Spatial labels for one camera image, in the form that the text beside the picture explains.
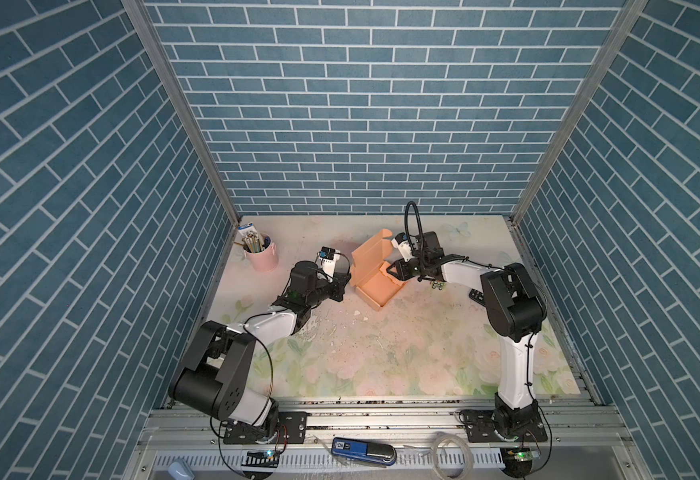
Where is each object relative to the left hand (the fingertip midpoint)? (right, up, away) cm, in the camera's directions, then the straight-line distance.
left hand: (350, 276), depth 88 cm
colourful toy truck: (+29, -4, +11) cm, 31 cm away
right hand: (+13, +2, +14) cm, 19 cm away
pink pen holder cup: (-29, +4, +12) cm, 32 cm away
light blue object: (-38, -42, -22) cm, 60 cm away
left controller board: (-21, -43, -16) cm, 51 cm away
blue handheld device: (+4, -38, -21) cm, 43 cm away
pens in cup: (-30, +10, +3) cm, 32 cm away
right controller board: (+41, -43, -16) cm, 62 cm away
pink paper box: (+6, -1, +9) cm, 10 cm away
